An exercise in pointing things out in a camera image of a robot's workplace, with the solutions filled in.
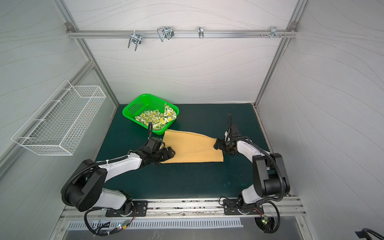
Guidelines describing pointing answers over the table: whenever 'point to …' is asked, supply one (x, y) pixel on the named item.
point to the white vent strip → (188, 222)
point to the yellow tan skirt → (190, 147)
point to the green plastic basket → (146, 108)
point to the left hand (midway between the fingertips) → (173, 153)
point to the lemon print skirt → (157, 118)
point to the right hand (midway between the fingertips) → (223, 144)
